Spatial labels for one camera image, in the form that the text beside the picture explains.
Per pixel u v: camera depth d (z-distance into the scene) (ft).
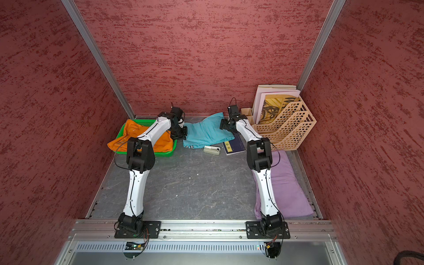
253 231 2.41
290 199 2.71
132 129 3.37
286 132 3.29
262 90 3.18
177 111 2.84
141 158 2.05
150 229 2.43
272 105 3.21
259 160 2.16
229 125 2.73
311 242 2.50
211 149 3.29
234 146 3.38
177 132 2.94
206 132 3.56
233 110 2.90
